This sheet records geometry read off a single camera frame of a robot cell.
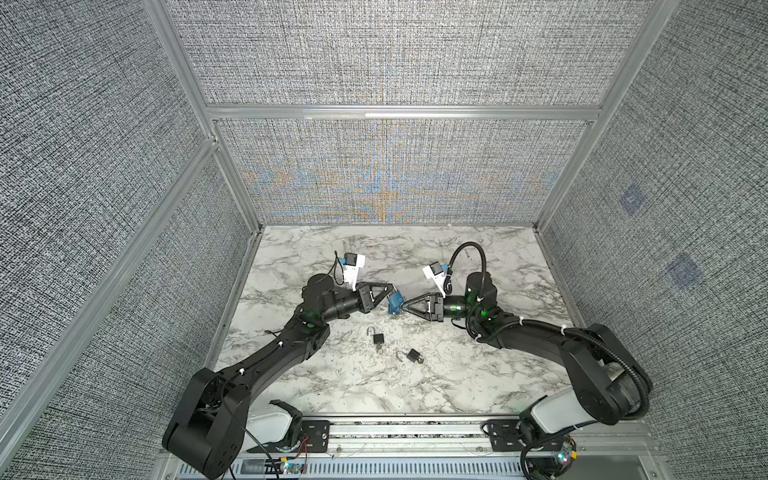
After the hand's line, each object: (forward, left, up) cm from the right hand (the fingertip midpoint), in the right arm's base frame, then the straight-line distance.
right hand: (404, 307), depth 76 cm
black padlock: (-6, -3, -18) cm, 19 cm away
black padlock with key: (0, +8, -18) cm, 20 cm away
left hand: (+2, +3, +4) cm, 6 cm away
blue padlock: (0, +2, +2) cm, 3 cm away
